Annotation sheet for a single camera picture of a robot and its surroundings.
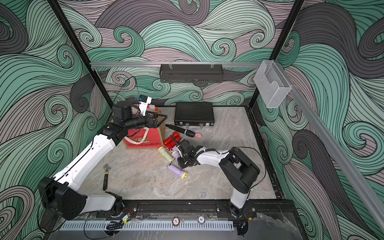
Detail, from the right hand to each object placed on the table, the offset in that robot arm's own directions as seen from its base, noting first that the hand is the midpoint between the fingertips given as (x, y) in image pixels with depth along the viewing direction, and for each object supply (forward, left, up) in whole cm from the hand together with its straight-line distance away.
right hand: (180, 163), depth 89 cm
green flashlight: (+7, +12, +3) cm, 14 cm away
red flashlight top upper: (+19, +3, +1) cm, 19 cm away
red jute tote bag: (+9, +19, +15) cm, 26 cm away
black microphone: (+20, -4, +4) cm, 21 cm away
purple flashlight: (+7, +4, +4) cm, 9 cm away
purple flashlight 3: (-8, -1, +4) cm, 8 cm away
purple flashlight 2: (+4, +3, +4) cm, 6 cm away
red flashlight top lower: (+12, +7, +3) cm, 15 cm away
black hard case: (+33, -9, +8) cm, 35 cm away
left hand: (+12, +8, +33) cm, 36 cm away
